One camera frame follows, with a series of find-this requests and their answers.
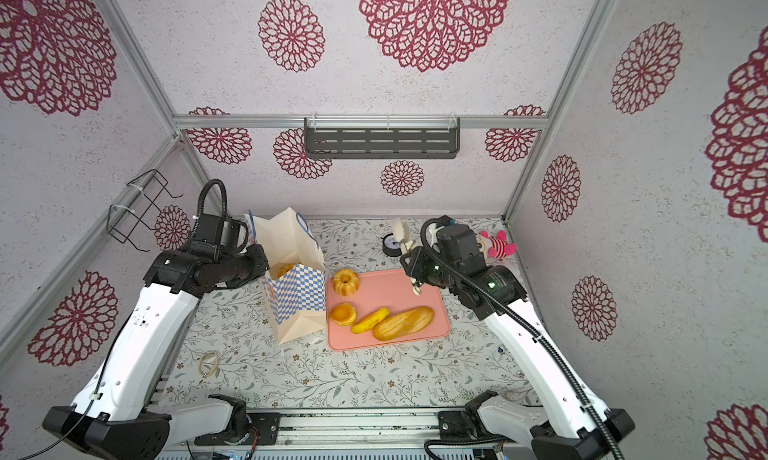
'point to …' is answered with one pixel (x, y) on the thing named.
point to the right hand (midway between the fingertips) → (404, 256)
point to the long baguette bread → (403, 324)
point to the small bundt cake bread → (345, 282)
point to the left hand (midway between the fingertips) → (268, 269)
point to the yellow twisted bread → (371, 321)
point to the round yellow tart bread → (343, 314)
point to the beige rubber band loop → (214, 368)
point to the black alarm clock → (388, 250)
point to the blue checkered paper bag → (295, 286)
